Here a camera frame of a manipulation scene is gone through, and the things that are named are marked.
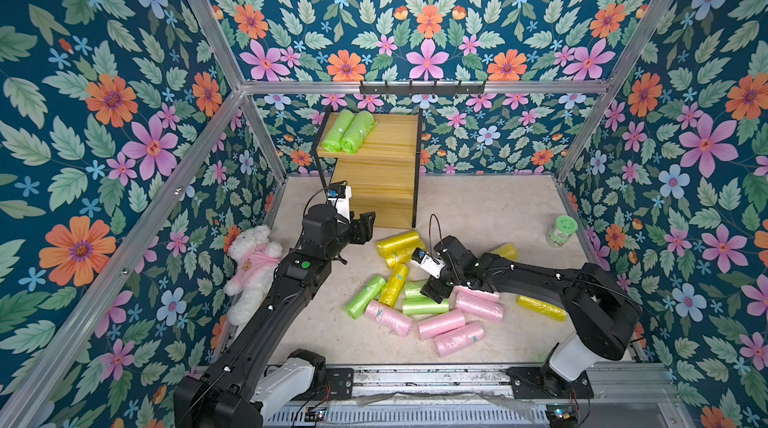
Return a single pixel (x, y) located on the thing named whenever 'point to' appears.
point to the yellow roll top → (400, 246)
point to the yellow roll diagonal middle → (398, 272)
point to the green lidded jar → (560, 232)
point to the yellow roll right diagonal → (507, 250)
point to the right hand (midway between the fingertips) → (430, 276)
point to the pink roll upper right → (463, 294)
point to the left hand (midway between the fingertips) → (368, 212)
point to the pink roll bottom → (456, 339)
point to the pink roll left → (394, 320)
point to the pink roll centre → (436, 324)
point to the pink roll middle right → (491, 310)
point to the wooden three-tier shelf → (384, 174)
